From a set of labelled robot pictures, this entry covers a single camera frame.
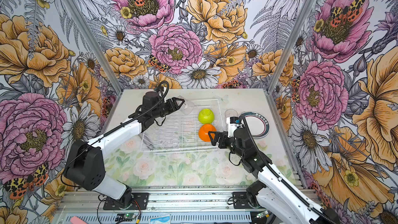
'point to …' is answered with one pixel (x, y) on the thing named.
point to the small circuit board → (125, 217)
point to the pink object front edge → (75, 220)
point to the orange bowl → (203, 130)
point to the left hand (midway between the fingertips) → (181, 106)
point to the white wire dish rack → (185, 127)
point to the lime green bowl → (206, 116)
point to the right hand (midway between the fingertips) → (215, 138)
